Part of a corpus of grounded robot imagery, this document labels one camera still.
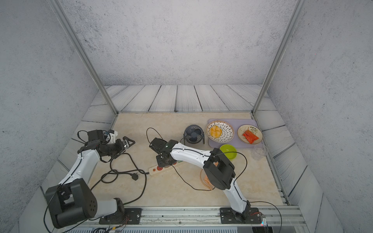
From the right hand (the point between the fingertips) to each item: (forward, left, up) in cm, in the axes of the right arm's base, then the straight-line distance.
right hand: (163, 165), depth 85 cm
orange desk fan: (-9, -24, +2) cm, 26 cm away
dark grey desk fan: (+21, -18, +2) cm, 27 cm away
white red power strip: (-1, +5, -3) cm, 6 cm away
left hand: (+9, +19, +9) cm, 22 cm away
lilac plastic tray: (+34, -49, -3) cm, 60 cm away
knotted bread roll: (+27, -33, -3) cm, 43 cm away
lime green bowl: (+15, -39, -6) cm, 42 cm away
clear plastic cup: (+12, -60, -5) cm, 62 cm away
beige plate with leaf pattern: (+26, -57, -5) cm, 63 cm away
